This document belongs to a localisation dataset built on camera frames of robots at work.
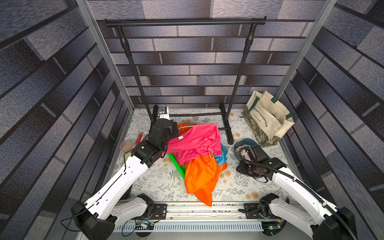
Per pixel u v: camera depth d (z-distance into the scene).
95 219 0.37
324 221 0.39
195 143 0.81
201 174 0.76
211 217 0.73
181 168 0.81
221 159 0.81
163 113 0.59
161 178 0.85
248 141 0.98
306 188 0.46
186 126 0.74
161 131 0.50
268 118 0.90
